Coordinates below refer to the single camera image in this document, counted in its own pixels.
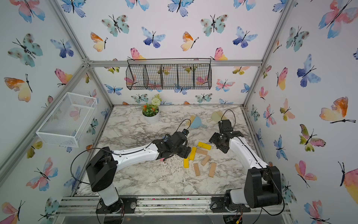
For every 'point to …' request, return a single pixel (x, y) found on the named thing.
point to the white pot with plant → (151, 111)
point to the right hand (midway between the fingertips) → (216, 141)
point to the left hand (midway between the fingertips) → (187, 147)
